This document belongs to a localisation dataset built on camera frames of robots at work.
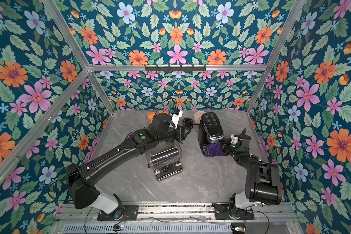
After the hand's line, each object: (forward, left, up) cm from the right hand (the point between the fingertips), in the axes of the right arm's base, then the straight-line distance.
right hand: (219, 139), depth 89 cm
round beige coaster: (+26, +13, -7) cm, 30 cm away
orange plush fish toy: (+28, +51, -7) cm, 58 cm away
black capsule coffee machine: (+2, +6, +6) cm, 9 cm away
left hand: (-8, +18, +20) cm, 28 cm away
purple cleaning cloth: (-7, +3, -1) cm, 7 cm away
